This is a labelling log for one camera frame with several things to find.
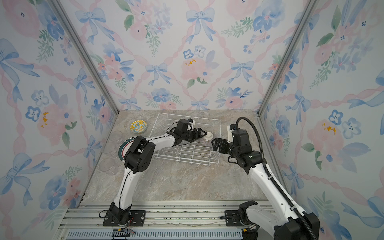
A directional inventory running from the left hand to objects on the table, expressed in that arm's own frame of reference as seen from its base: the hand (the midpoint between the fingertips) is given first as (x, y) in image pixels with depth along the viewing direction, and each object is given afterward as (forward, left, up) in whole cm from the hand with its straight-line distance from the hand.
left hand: (206, 134), depth 98 cm
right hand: (-14, -6, +13) cm, 20 cm away
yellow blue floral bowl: (+11, +48, -7) cm, 50 cm away
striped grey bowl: (-3, 0, -3) cm, 4 cm away
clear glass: (-20, +60, -5) cm, 63 cm away
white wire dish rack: (-9, +10, -8) cm, 15 cm away
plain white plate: (-8, +52, -4) cm, 52 cm away
